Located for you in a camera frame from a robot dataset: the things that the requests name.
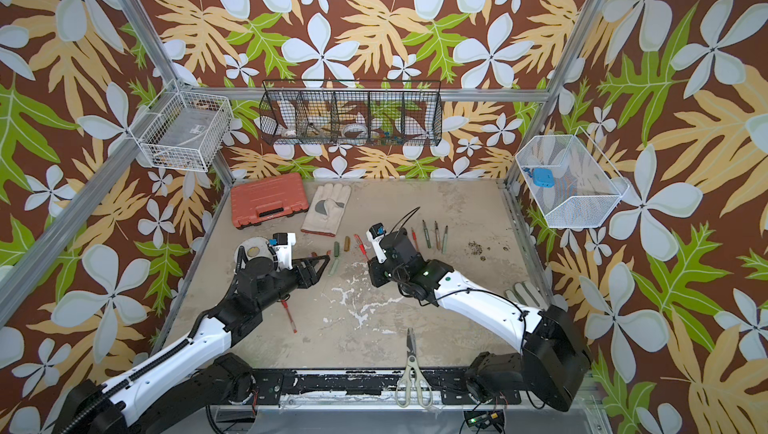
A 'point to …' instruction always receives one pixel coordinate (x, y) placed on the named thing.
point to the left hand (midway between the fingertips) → (325, 255)
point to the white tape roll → (253, 247)
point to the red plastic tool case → (257, 202)
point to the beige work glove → (327, 209)
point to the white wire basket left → (184, 129)
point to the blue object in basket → (543, 177)
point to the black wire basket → (351, 112)
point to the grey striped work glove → (534, 294)
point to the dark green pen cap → (336, 249)
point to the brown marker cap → (314, 254)
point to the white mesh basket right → (586, 187)
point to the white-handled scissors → (423, 388)
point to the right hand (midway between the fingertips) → (366, 262)
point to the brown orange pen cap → (347, 243)
